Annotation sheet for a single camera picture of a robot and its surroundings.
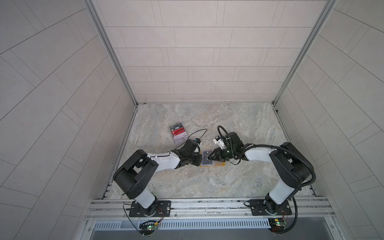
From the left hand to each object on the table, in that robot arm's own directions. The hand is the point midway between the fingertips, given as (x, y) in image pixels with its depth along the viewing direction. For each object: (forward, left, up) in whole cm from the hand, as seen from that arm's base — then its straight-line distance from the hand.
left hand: (205, 157), depth 89 cm
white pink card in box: (+10, +15, +5) cm, 19 cm away
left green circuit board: (-34, +26, +4) cm, 43 cm away
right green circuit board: (-32, -33, +1) cm, 46 cm away
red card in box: (+14, +19, +5) cm, 24 cm away
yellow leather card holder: (-5, -7, +4) cm, 9 cm away
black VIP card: (-3, 0, +2) cm, 4 cm away
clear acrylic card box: (+18, +19, +6) cm, 27 cm away
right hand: (-3, -3, +4) cm, 5 cm away
